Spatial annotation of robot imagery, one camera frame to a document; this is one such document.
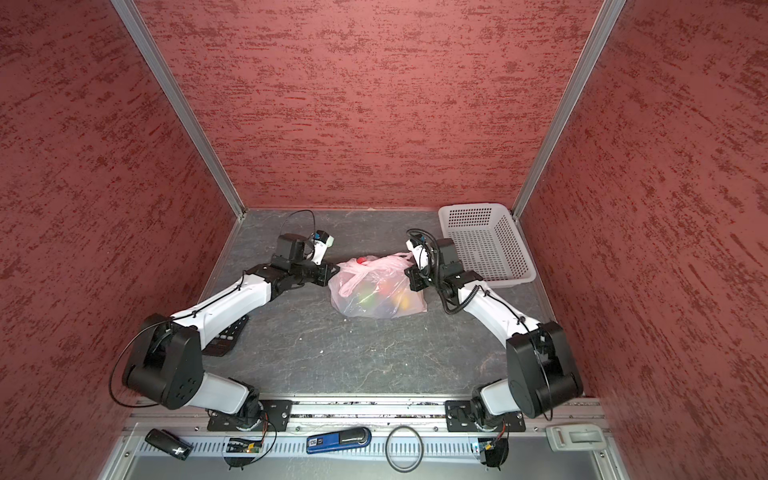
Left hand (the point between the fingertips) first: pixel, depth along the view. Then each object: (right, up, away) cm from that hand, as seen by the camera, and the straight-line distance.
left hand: (337, 273), depth 88 cm
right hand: (+21, -1, 0) cm, 21 cm away
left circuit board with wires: (-20, -41, -15) cm, 48 cm away
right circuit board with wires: (+42, -41, -17) cm, 61 cm away
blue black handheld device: (+2, -36, -21) cm, 42 cm away
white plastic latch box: (+61, -37, -18) cm, 74 cm away
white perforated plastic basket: (+53, +9, +23) cm, 59 cm away
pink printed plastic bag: (+11, -5, +2) cm, 12 cm away
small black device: (-36, -38, -20) cm, 55 cm away
